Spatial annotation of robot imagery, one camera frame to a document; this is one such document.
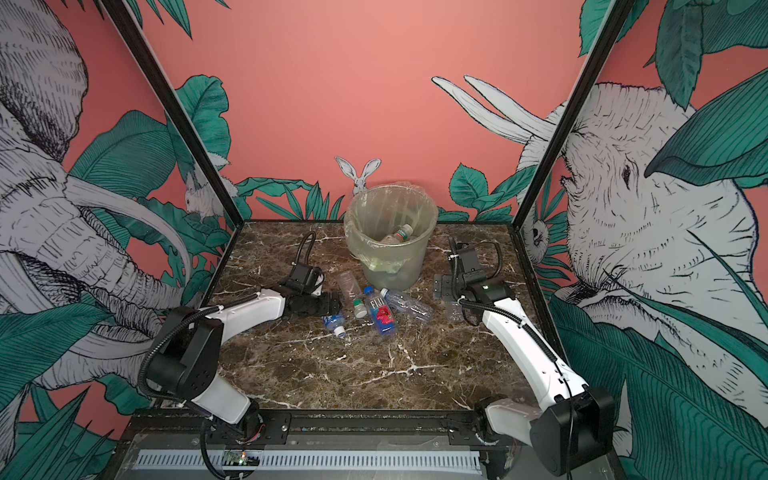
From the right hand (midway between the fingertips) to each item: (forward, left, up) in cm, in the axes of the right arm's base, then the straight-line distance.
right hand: (450, 279), depth 81 cm
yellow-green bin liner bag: (+28, +18, -7) cm, 34 cm away
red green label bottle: (+22, +13, -5) cm, 26 cm away
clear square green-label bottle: (-1, +27, -16) cm, 31 cm away
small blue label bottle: (-6, +33, -15) cm, 37 cm away
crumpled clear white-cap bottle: (0, +11, -17) cm, 20 cm away
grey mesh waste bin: (+12, +22, -18) cm, 31 cm away
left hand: (0, +35, -14) cm, 38 cm away
